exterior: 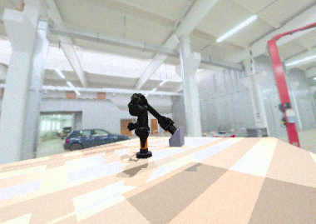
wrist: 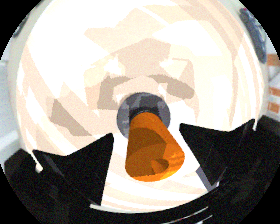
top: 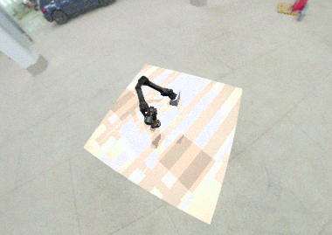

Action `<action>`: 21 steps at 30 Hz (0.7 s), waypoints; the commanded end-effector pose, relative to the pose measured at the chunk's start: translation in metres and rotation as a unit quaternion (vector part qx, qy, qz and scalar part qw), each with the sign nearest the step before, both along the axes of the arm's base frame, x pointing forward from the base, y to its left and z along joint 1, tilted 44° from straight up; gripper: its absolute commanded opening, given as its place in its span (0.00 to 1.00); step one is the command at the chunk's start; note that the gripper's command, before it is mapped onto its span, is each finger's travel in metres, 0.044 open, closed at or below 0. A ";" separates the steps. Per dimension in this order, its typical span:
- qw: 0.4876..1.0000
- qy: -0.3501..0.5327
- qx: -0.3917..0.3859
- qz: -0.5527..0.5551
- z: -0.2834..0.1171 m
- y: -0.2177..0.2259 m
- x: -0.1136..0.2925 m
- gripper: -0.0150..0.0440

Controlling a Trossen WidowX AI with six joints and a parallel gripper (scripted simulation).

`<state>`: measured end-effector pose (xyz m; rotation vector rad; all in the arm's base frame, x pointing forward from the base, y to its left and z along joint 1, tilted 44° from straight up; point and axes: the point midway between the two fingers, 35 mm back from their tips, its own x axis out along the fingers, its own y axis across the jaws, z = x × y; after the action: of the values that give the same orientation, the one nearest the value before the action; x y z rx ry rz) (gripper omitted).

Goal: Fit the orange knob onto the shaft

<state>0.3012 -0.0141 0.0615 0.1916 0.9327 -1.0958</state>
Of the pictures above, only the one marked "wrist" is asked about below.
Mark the orange tapered knob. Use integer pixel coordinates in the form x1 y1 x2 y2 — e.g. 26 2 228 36
124 112 185 181

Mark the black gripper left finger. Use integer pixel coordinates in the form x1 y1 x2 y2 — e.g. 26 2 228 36
32 133 115 206

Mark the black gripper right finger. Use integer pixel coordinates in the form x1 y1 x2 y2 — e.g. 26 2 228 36
179 117 256 186

